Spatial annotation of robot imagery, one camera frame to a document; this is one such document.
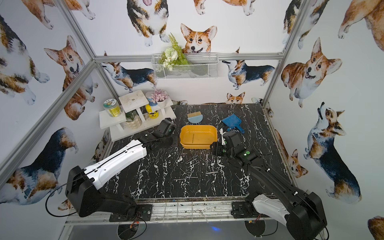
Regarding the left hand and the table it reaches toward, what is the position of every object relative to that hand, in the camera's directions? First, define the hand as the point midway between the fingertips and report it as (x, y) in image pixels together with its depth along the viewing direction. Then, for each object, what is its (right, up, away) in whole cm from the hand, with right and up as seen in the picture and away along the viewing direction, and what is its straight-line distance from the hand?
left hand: (176, 135), depth 82 cm
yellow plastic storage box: (+12, -4, +22) cm, 25 cm away
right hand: (+23, -3, -2) cm, 23 cm away
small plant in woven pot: (-34, +8, +22) cm, 41 cm away
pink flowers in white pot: (-12, +23, +10) cm, 28 cm away
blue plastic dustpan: (+38, +7, +31) cm, 49 cm away
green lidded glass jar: (-40, +16, +8) cm, 44 cm away
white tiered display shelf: (-27, +21, +13) cm, 37 cm away
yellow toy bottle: (-22, +12, +27) cm, 37 cm away
